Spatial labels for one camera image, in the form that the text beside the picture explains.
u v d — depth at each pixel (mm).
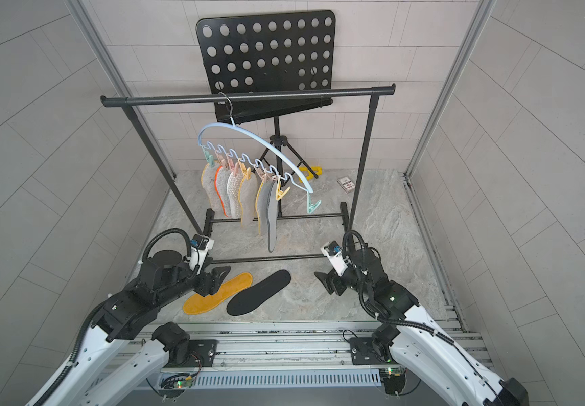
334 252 631
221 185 757
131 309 481
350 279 636
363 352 709
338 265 641
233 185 720
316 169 1169
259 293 826
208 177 779
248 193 723
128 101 504
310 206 576
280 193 608
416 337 482
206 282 597
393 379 657
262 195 676
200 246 587
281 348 726
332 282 642
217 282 619
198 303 801
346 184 1117
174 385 671
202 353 706
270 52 677
